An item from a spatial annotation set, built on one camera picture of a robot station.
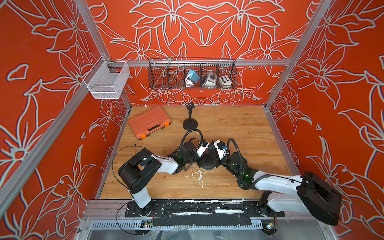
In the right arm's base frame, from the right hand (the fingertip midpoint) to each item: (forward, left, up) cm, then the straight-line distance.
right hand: (207, 149), depth 79 cm
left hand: (+1, -3, -8) cm, 8 cm away
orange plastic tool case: (+26, +40, -9) cm, 48 cm away
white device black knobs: (+40, -3, +17) cm, 43 cm away
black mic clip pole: (-2, -2, +4) cm, 5 cm away
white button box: (+42, -13, +14) cm, 46 cm away
